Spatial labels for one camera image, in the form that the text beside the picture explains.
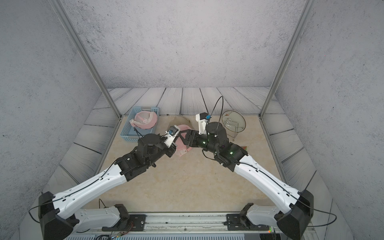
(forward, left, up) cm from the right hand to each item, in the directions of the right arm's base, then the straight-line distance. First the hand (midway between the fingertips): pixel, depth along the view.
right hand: (182, 134), depth 66 cm
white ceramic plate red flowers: (+29, -31, -19) cm, 47 cm away
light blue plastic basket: (+27, +44, -33) cm, 61 cm away
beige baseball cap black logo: (+31, +8, -24) cm, 40 cm away
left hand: (+2, +2, -4) cm, 5 cm away
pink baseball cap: (+35, +34, -28) cm, 56 cm away
